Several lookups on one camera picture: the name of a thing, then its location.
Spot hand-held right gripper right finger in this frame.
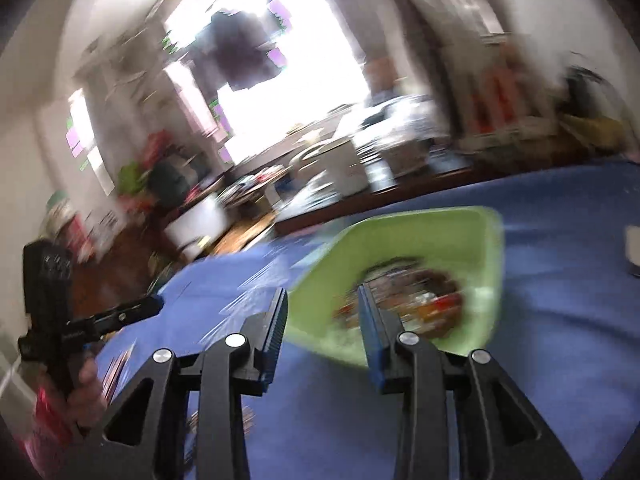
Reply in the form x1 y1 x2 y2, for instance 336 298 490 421
357 282 583 480

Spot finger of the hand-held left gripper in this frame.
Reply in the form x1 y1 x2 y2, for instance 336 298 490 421
92 295 165 337

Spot person's left forearm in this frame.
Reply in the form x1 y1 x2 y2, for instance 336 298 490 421
17 385 81 472

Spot person's left hand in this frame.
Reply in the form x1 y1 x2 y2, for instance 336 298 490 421
66 359 109 437

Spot blue printed tablecloth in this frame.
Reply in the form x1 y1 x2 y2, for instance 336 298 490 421
95 157 640 480

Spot hanging dark clothes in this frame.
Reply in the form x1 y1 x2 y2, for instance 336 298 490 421
192 10 279 92

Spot red bag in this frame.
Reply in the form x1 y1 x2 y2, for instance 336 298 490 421
142 132 174 162

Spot green plastic basket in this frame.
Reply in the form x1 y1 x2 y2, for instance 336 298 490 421
287 206 505 372

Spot white chair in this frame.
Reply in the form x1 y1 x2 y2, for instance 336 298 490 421
290 142 332 173

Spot white mug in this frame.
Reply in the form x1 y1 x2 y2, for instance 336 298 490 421
320 137 369 199

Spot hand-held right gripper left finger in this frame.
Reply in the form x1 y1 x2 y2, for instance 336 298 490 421
82 287 289 480

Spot white power strip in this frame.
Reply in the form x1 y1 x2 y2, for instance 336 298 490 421
623 226 640 277

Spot brown bead bracelet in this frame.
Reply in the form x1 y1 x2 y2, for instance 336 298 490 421
367 259 466 321

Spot dark green bag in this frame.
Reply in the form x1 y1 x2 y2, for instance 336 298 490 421
150 157 202 202

